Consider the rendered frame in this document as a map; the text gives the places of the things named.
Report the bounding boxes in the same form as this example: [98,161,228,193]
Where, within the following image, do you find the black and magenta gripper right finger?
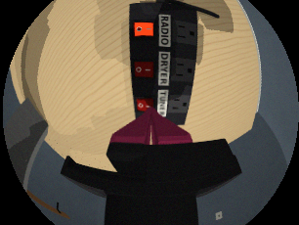
[151,108,193,145]

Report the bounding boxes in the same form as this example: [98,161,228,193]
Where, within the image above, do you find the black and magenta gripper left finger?
[109,108,151,145]

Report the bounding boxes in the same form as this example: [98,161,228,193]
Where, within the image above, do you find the black power strip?
[129,0,220,125]

